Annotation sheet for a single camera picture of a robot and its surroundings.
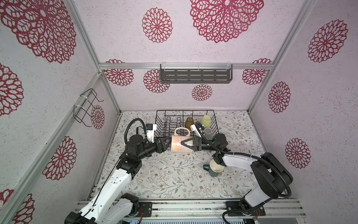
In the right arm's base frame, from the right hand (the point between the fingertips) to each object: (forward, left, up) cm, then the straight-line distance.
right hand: (182, 144), depth 69 cm
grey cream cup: (+17, -17, -14) cm, 27 cm away
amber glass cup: (+31, -4, -18) cm, 36 cm away
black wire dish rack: (+33, +12, -20) cm, 41 cm away
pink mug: (-1, +3, +3) cm, 4 cm away
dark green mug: (-2, -20, -25) cm, 32 cm away
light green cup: (+29, -16, -15) cm, 37 cm away
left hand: (+3, +7, -2) cm, 8 cm away
